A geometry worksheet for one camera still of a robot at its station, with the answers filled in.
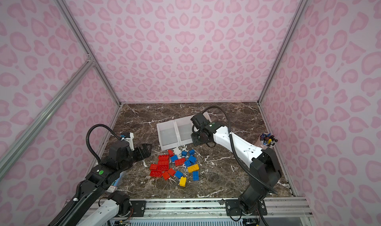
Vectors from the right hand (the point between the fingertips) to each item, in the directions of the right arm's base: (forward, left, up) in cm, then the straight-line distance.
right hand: (198, 139), depth 84 cm
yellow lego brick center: (-12, +3, -12) cm, 17 cm away
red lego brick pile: (-13, +21, -12) cm, 27 cm away
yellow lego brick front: (-19, +8, -11) cm, 24 cm away
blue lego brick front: (-16, +1, -11) cm, 20 cm away
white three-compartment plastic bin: (+8, +14, -5) cm, 17 cm away
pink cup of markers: (0, -39, 0) cm, 39 cm away
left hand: (-7, +26, +5) cm, 28 cm away
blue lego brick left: (-15, +11, -13) cm, 22 cm away
